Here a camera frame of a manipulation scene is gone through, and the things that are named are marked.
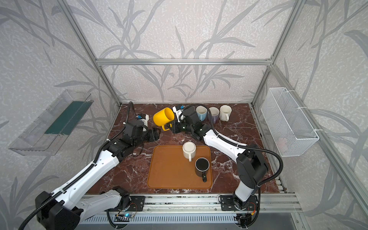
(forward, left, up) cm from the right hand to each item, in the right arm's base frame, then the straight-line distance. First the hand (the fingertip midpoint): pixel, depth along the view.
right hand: (167, 119), depth 79 cm
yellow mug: (-1, +2, +4) cm, 4 cm away
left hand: (-4, +4, -1) cm, 6 cm away
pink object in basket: (-13, -61, -4) cm, 62 cm away
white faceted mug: (+20, -38, -17) cm, 46 cm away
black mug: (-20, -19, -15) cm, 31 cm away
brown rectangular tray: (-19, +2, -24) cm, 31 cm away
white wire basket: (-15, -57, +10) cm, 60 cm away
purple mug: (+27, -31, -24) cm, 47 cm away
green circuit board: (-42, +19, -24) cm, 52 cm away
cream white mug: (-11, -12, -17) cm, 23 cm away
